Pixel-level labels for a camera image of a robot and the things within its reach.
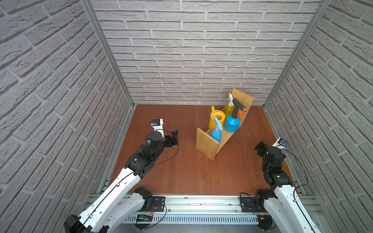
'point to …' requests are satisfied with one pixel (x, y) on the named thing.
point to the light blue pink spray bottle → (216, 134)
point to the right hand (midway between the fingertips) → (265, 142)
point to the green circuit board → (144, 218)
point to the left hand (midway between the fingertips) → (168, 127)
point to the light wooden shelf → (206, 142)
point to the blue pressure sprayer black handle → (232, 123)
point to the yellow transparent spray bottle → (229, 109)
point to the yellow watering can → (220, 115)
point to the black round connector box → (265, 222)
